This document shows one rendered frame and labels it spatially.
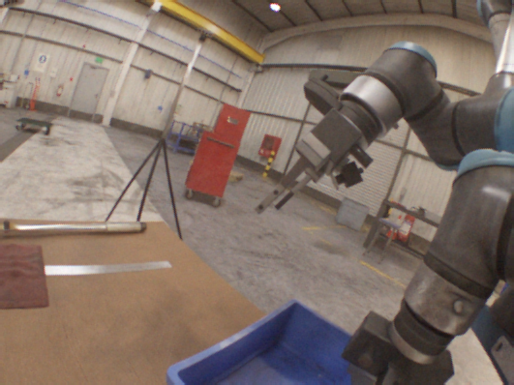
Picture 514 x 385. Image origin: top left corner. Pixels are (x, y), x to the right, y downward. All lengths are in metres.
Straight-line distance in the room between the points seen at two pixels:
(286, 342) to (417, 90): 0.52
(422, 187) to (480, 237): 7.13
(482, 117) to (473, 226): 0.15
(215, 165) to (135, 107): 7.69
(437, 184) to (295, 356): 7.07
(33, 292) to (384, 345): 0.55
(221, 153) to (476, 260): 2.60
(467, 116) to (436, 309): 0.23
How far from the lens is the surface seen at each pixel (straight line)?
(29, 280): 0.53
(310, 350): 0.50
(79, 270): 0.57
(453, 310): 0.23
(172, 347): 0.45
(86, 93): 9.76
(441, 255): 0.23
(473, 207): 0.22
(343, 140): 0.26
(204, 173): 2.69
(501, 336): 0.52
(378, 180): 7.45
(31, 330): 0.46
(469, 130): 0.33
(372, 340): 0.26
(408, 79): 0.35
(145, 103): 10.17
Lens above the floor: 0.83
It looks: 10 degrees down
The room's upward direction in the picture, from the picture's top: 20 degrees clockwise
